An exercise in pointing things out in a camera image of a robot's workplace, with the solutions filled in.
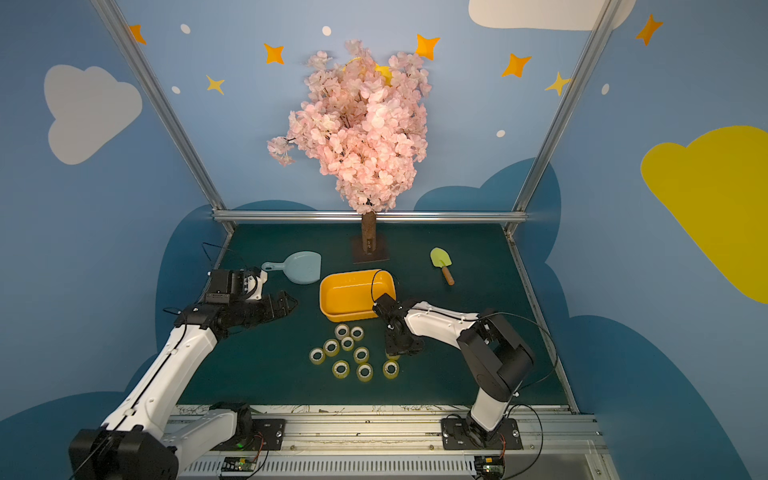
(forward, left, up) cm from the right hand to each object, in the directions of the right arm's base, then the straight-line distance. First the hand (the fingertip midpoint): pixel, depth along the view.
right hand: (401, 346), depth 90 cm
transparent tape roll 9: (+3, +14, +1) cm, 15 cm away
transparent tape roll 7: (0, +17, 0) cm, 17 cm away
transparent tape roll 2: (-9, +10, +1) cm, 14 cm away
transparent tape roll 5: (-5, +25, +1) cm, 26 cm away
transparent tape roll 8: (+4, +19, 0) cm, 20 cm away
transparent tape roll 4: (-4, +12, +1) cm, 13 cm away
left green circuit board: (-32, +39, -1) cm, 50 cm away
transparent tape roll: (-7, +3, 0) cm, 8 cm away
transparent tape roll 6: (-2, +21, +1) cm, 21 cm away
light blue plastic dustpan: (+27, +38, +1) cm, 47 cm away
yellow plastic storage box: (+18, +19, -2) cm, 26 cm away
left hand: (+4, +33, +16) cm, 37 cm away
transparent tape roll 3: (-8, +17, +1) cm, 19 cm away
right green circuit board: (-28, -23, -3) cm, 36 cm away
